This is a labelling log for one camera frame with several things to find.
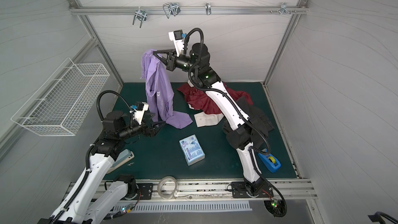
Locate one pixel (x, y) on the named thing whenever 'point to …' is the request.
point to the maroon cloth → (198, 98)
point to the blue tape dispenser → (271, 163)
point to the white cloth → (205, 118)
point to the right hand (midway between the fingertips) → (157, 48)
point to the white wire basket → (61, 103)
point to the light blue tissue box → (192, 149)
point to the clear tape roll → (162, 180)
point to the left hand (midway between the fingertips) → (161, 116)
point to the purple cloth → (160, 93)
